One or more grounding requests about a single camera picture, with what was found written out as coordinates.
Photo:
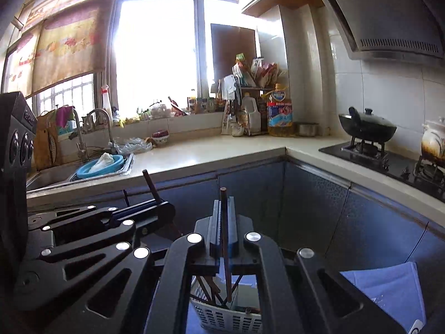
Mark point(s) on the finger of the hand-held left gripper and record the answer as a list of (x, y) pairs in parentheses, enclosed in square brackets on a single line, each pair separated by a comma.
[(149, 224), (139, 209)]

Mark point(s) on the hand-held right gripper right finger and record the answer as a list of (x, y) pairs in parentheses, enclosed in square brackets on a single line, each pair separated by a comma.
[(233, 233)]

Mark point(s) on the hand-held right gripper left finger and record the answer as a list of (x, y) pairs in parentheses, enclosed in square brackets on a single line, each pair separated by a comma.
[(215, 229)]

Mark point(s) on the dark red wooden chopstick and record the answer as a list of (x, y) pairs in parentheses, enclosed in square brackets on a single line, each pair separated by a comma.
[(224, 215), (151, 185)]

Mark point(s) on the group of wooden chopsticks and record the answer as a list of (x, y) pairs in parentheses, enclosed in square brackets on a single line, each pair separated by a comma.
[(208, 294)]

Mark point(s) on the pale blue plastic utensil basket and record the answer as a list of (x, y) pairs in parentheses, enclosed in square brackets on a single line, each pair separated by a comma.
[(222, 320)]

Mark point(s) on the steel kitchen sink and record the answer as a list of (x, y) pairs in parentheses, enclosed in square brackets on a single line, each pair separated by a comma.
[(52, 177)]

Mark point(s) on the white plastic bag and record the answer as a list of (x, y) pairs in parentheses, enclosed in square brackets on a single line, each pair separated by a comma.
[(102, 162)]

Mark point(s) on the clear plastic bag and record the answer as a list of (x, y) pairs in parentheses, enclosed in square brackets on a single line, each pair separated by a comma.
[(134, 145)]

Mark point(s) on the blue plastic basin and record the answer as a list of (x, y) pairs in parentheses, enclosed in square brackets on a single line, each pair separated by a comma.
[(83, 171)]

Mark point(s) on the red patterned bowl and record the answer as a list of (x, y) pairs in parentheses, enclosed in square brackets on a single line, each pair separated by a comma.
[(160, 138)]

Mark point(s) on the white kitchen countertop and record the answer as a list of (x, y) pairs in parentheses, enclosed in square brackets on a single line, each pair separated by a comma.
[(215, 153)]

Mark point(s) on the pink cloth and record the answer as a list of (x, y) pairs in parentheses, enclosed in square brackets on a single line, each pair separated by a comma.
[(64, 116)]

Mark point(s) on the grey base cabinets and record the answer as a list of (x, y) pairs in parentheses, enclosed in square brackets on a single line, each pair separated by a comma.
[(313, 208)]

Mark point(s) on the steel kitchen faucet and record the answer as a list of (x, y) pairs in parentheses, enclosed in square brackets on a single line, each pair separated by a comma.
[(104, 121)]

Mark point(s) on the white spray bottle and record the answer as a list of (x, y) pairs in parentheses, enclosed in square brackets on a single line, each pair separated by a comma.
[(106, 102)]

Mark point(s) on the white plastic jug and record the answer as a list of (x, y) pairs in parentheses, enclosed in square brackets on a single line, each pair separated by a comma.
[(251, 114)]

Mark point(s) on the row of condiment bottles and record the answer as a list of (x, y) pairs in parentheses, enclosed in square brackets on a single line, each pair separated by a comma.
[(205, 104)]

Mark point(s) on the hanging kitchen tools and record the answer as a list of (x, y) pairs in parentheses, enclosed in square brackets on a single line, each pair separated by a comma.
[(231, 104)]

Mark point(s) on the small steel pot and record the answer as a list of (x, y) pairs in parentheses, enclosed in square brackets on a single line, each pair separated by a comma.
[(307, 129)]

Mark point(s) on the yellow cooking oil bottle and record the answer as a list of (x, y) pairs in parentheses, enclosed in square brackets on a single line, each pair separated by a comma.
[(280, 113)]

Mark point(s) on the patterned roller blind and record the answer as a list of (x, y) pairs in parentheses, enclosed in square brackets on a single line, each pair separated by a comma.
[(66, 45)]

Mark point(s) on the kitchen window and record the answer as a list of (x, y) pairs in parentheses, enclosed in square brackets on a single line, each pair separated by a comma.
[(156, 52)]

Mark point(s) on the blue printed tablecloth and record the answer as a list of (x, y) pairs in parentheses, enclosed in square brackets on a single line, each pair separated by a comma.
[(382, 292)]

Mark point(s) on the black wok with lid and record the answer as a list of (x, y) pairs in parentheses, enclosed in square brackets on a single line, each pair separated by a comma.
[(368, 127)]

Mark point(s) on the black gas stove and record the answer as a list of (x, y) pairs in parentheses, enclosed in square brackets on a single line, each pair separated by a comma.
[(393, 161)]

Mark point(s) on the brown board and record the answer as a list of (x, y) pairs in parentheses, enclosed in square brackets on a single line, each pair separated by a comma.
[(233, 52)]

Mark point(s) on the grey range hood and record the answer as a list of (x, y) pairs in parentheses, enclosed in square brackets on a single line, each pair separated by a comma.
[(393, 14)]

